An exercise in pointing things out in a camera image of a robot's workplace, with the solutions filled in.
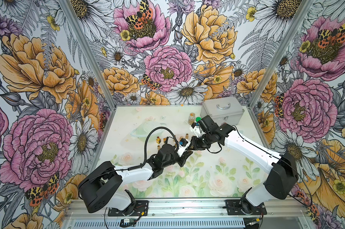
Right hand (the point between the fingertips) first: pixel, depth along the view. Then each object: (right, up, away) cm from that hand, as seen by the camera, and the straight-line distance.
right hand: (190, 151), depth 78 cm
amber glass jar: (+3, +18, +27) cm, 33 cm away
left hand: (0, -2, +4) cm, 5 cm away
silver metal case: (+27, +23, +23) cm, 42 cm away
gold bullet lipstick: (-1, +6, +20) cm, 20 cm away
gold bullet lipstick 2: (-8, +9, -10) cm, 16 cm away
